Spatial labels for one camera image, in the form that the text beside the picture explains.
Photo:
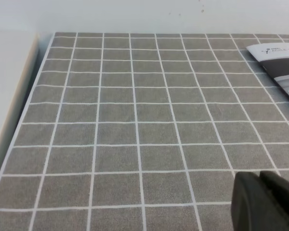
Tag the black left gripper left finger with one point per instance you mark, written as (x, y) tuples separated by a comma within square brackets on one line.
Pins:
[(253, 208)]

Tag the white robot catalogue book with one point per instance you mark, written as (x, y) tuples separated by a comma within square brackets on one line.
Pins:
[(274, 58)]

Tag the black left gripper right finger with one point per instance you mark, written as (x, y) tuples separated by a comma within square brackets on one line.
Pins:
[(278, 187)]

